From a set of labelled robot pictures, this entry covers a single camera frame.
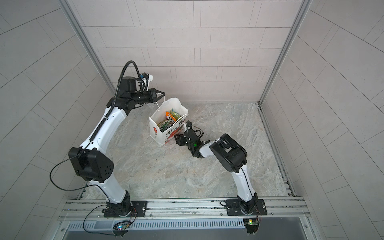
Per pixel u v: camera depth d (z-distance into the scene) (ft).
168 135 2.54
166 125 2.92
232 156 1.72
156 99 2.36
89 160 1.42
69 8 2.34
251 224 2.24
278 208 2.40
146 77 2.26
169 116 2.99
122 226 2.11
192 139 2.42
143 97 2.18
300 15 2.39
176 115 2.99
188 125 2.78
